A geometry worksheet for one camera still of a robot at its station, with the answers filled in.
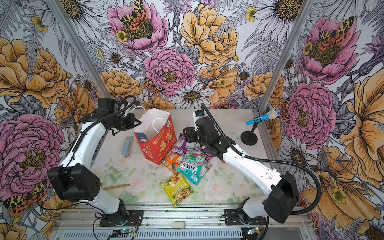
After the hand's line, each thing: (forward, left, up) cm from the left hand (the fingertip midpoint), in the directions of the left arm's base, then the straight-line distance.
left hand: (140, 127), depth 81 cm
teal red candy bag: (-7, -29, -19) cm, 35 cm away
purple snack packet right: (-8, -38, -20) cm, 43 cm away
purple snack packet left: (+1, -20, -20) cm, 28 cm away
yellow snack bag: (-25, -20, -21) cm, 39 cm away
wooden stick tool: (-23, +15, -24) cm, 36 cm away
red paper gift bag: (+7, -4, -16) cm, 18 cm away
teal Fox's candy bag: (-14, -28, -19) cm, 36 cm away
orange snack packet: (-8, -15, -20) cm, 27 cm away
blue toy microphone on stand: (+7, -67, -22) cm, 71 cm away
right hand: (-7, -25, +2) cm, 26 cm away
